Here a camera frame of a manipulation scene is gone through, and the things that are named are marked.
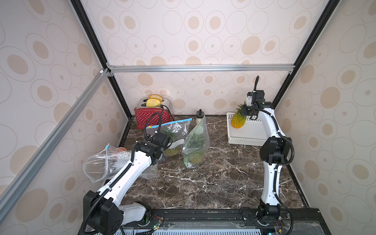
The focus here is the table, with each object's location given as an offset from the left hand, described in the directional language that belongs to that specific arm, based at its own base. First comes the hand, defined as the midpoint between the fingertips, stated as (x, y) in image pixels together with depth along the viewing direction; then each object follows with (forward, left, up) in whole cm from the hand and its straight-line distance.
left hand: (158, 156), depth 79 cm
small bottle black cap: (+40, -24, -7) cm, 47 cm away
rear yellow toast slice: (+47, +7, +4) cm, 47 cm away
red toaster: (+33, +16, 0) cm, 36 cm away
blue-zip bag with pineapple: (+11, -10, +9) cm, 18 cm away
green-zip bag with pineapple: (0, -20, +6) cm, 21 cm away
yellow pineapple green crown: (+32, -51, -4) cm, 61 cm away
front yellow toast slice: (+40, +9, +4) cm, 41 cm away
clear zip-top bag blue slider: (-10, +18, +12) cm, 24 cm away
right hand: (+35, -52, +3) cm, 63 cm away
